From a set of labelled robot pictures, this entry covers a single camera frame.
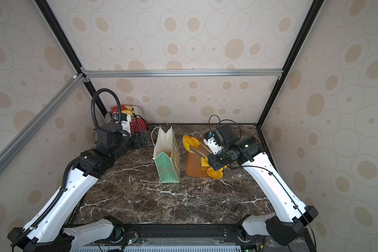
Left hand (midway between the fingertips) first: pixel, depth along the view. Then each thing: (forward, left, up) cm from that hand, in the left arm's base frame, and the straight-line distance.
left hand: (146, 131), depth 67 cm
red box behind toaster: (+35, +31, -17) cm, 49 cm away
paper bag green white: (-5, -8, -11) cm, 14 cm away
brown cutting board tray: (+6, -21, -36) cm, 42 cm away
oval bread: (+7, -18, -15) cm, 24 cm away
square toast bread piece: (+2, -27, -30) cm, 41 cm away
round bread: (-4, -34, -32) cm, 47 cm away
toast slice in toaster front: (+31, +22, -16) cm, 42 cm away
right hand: (-9, -29, -9) cm, 32 cm away
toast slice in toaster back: (+36, +22, -16) cm, 45 cm away
